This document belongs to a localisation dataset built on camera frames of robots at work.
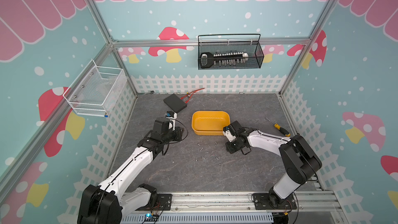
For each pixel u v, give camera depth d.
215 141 0.94
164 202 0.74
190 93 1.19
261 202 0.74
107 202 0.39
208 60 0.89
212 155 0.89
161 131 0.61
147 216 0.73
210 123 1.04
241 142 0.68
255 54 0.94
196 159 0.87
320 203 0.74
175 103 1.14
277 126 1.00
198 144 0.93
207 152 0.92
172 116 0.73
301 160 0.46
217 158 0.88
